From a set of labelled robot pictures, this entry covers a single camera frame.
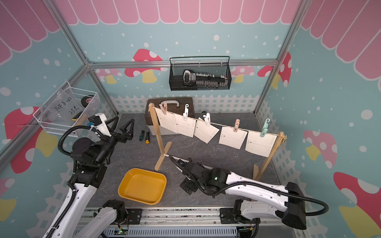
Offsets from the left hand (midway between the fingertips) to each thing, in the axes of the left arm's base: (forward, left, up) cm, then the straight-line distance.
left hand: (128, 121), depth 64 cm
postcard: (-1, -25, -3) cm, 26 cm away
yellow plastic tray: (-15, 0, -39) cm, 42 cm away
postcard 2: (-3, -34, -3) cm, 34 cm away
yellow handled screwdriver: (+17, +4, -37) cm, 41 cm away
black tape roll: (+19, +31, -5) cm, 37 cm away
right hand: (-15, -26, -23) cm, 38 cm away
